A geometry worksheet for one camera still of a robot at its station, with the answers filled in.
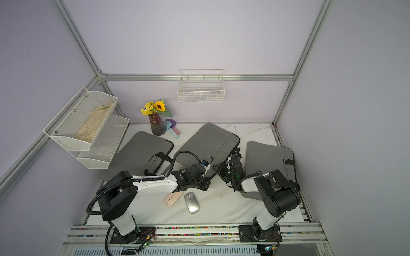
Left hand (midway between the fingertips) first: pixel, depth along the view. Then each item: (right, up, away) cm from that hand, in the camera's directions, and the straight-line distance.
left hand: (210, 185), depth 86 cm
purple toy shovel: (-27, +37, +31) cm, 55 cm away
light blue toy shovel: (-31, +36, +30) cm, 56 cm away
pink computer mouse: (-20, -6, -3) cm, 21 cm away
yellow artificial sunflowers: (-32, +45, +11) cm, 56 cm away
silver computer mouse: (-10, -8, -4) cm, 13 cm away
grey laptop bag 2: (+1, +22, +18) cm, 28 cm away
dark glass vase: (-37, +35, +25) cm, 57 cm away
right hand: (+3, +6, +8) cm, 11 cm away
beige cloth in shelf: (-60, +30, -9) cm, 67 cm away
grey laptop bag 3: (+32, +14, +10) cm, 37 cm away
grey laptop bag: (-42, +16, +12) cm, 47 cm away
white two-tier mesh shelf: (-64, +17, +4) cm, 67 cm away
